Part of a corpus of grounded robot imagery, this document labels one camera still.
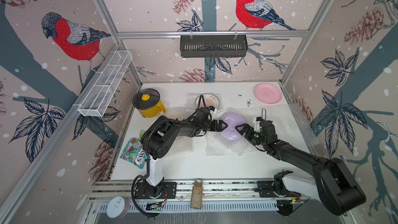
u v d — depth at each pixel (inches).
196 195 27.0
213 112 34.8
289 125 38.2
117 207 25.7
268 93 45.0
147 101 37.4
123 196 28.5
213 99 43.3
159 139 20.0
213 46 41.1
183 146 33.5
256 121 32.6
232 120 37.2
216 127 32.6
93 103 27.7
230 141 33.9
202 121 30.8
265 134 27.1
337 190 16.2
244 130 31.2
